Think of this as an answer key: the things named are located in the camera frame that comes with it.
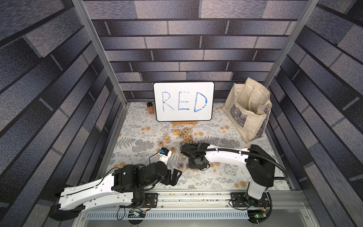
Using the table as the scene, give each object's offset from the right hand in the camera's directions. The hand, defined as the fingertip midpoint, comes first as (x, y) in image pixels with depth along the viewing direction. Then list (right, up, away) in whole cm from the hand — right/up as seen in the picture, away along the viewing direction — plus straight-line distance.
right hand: (192, 165), depth 84 cm
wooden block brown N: (-4, +19, +14) cm, 24 cm away
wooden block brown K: (-16, +13, +11) cm, 24 cm away
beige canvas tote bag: (+43, +36, +19) cm, 60 cm away
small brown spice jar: (-31, +37, +22) cm, 53 cm away
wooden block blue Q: (-7, +16, +13) cm, 22 cm away
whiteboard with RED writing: (-3, +41, +11) cm, 42 cm away
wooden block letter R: (-7, 0, -1) cm, 7 cm away
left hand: (-9, +3, -19) cm, 21 cm away
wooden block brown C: (-13, +8, +6) cm, 16 cm away
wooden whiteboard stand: (+2, +25, +18) cm, 31 cm away
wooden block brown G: (-4, +16, +12) cm, 20 cm away
